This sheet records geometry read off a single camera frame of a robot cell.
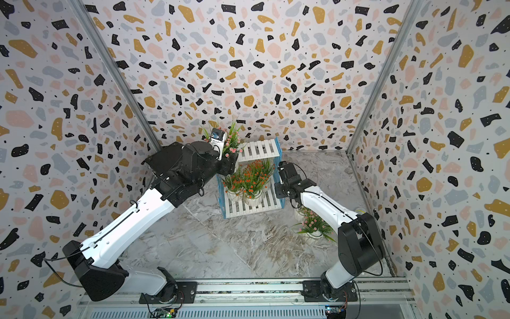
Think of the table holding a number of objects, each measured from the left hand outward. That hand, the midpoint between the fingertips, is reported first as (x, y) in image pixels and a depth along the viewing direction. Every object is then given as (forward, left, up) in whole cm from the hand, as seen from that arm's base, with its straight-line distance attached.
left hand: (228, 149), depth 70 cm
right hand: (+1, -21, -25) cm, 32 cm away
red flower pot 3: (+9, -12, -22) cm, 26 cm away
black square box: (+23, +40, -34) cm, 58 cm away
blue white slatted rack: (+11, -15, -11) cm, 22 cm away
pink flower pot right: (-18, -31, -23) cm, 43 cm away
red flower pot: (+1, +1, -22) cm, 22 cm away
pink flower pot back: (-12, -29, -25) cm, 40 cm away
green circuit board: (-43, +23, -38) cm, 62 cm away
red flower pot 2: (0, -7, -29) cm, 30 cm away
